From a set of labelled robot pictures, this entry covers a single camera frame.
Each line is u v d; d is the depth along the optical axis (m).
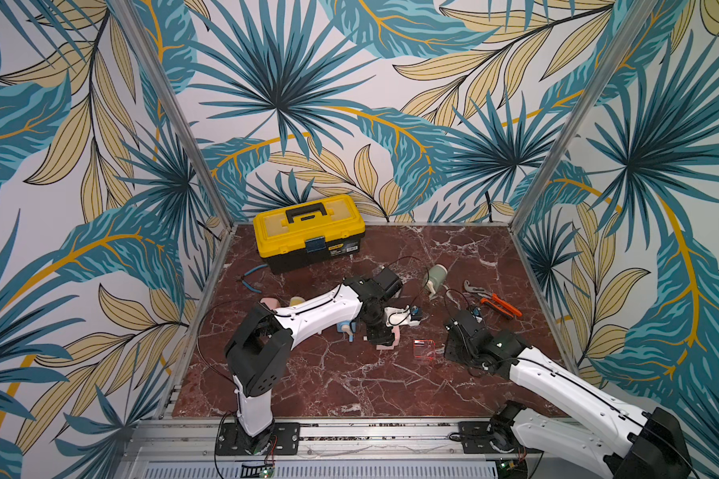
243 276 1.03
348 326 0.85
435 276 0.95
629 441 0.40
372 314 0.71
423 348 0.88
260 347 0.46
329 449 0.73
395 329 0.77
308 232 0.96
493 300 0.99
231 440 0.74
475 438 0.73
